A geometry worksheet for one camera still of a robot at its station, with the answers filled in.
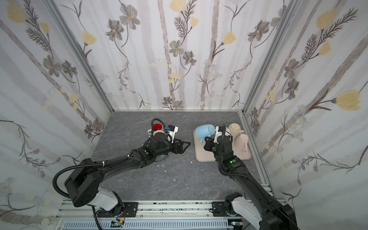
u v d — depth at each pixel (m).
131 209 0.73
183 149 0.72
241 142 0.88
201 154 0.95
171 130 0.72
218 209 0.74
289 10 0.70
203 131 0.80
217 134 0.72
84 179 0.48
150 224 0.70
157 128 1.03
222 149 0.59
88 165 0.46
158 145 0.63
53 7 0.68
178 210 0.75
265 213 0.40
